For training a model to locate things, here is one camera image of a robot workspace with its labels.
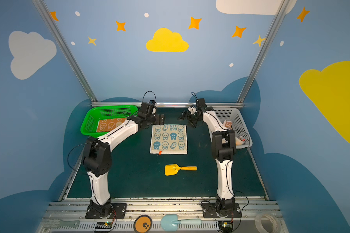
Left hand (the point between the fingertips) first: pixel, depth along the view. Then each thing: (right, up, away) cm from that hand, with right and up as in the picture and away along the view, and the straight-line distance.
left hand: (157, 116), depth 94 cm
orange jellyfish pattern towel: (-40, -7, +14) cm, 43 cm away
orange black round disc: (-4, -55, -23) cm, 60 cm away
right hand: (+16, -2, +4) cm, 17 cm away
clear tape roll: (+57, -54, -24) cm, 83 cm away
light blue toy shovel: (+9, -54, -24) cm, 60 cm away
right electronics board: (+38, -58, -21) cm, 73 cm away
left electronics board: (-25, -57, -21) cm, 66 cm away
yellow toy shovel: (+9, -33, -7) cm, 35 cm away
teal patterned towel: (+8, -16, +10) cm, 21 cm away
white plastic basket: (+58, +2, +17) cm, 60 cm away
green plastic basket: (-51, +2, +17) cm, 54 cm away
